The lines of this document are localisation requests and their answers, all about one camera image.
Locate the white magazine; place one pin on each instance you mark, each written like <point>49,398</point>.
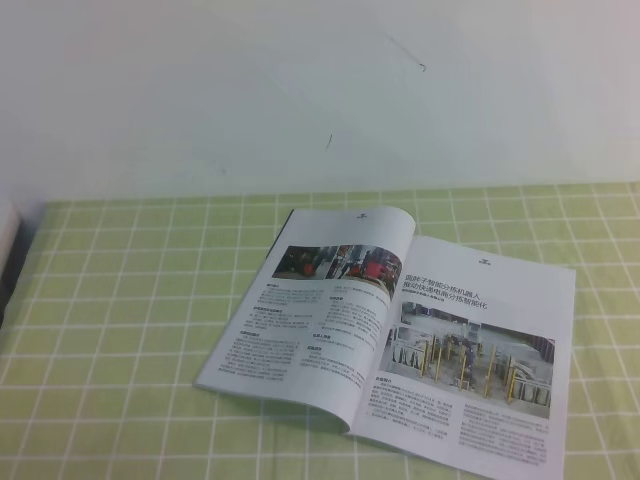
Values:
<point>449,353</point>

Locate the green checkered tablecloth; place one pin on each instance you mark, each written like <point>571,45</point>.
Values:
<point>119,303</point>

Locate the dark object at table edge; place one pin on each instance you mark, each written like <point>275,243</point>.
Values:
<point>17,236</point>

